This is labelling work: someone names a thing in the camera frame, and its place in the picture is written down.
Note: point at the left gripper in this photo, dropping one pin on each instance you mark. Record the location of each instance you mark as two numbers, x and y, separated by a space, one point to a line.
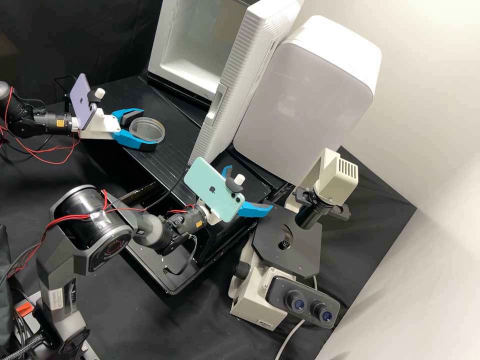
105 127

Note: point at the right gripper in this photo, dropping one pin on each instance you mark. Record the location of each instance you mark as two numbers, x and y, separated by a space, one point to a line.
213 220

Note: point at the petri dish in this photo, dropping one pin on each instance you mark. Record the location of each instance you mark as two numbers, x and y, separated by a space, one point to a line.
146 129

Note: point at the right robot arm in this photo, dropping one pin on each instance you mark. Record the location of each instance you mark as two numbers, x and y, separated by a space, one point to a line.
90 221

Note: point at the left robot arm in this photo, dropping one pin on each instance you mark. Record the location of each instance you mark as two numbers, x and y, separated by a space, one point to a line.
22 112

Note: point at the white incubator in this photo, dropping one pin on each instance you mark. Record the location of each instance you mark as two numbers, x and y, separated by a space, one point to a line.
187 37

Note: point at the incubator door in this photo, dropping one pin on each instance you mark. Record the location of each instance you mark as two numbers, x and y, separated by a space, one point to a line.
243 75

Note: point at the black platform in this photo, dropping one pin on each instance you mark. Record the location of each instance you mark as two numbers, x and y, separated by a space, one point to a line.
168 92
176 150

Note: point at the cream microscope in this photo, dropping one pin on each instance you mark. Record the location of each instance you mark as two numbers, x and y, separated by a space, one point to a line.
255 296

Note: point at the black tray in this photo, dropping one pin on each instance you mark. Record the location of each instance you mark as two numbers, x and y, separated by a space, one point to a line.
150 270

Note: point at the white box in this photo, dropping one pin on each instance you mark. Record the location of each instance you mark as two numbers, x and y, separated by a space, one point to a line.
307 93

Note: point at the right wrist camera phone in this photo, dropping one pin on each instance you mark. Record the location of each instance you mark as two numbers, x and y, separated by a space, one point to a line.
210 187

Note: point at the wrist camera phone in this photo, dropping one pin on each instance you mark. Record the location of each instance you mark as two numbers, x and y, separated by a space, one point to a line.
210 187
80 97

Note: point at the left wrist camera phone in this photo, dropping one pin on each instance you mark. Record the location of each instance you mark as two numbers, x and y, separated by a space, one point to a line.
80 97

